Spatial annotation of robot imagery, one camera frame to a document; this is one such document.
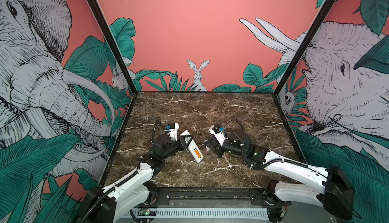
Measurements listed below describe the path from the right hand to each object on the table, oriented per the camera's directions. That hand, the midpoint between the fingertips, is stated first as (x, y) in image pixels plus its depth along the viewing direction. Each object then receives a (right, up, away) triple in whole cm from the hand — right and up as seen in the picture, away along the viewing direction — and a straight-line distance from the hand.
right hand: (204, 141), depth 71 cm
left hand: (-5, +2, +6) cm, 8 cm away
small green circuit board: (-27, -33, -1) cm, 43 cm away
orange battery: (-3, -8, +7) cm, 11 cm away
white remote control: (-6, -5, +6) cm, 9 cm away
